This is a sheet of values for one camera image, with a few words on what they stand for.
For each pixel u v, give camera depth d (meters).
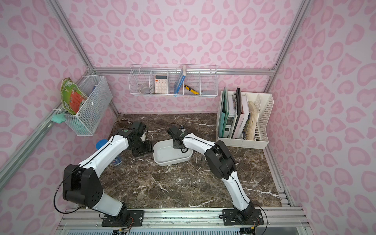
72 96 0.75
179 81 0.88
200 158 0.95
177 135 0.75
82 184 0.43
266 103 0.99
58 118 0.62
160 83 0.95
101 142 0.83
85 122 0.72
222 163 0.55
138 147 0.72
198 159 0.94
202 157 0.95
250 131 0.93
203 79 1.00
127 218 0.71
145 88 0.95
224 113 0.78
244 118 0.83
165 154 0.96
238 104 0.84
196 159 0.94
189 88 0.98
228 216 0.73
